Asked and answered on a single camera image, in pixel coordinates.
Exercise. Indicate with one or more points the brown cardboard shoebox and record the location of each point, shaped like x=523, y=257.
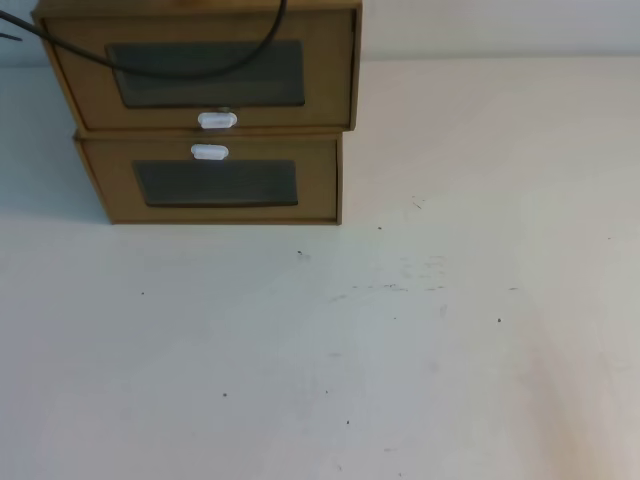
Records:
x=151, y=66
x=152, y=178

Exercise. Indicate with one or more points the white handle of box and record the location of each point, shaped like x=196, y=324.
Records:
x=217, y=120
x=209, y=152

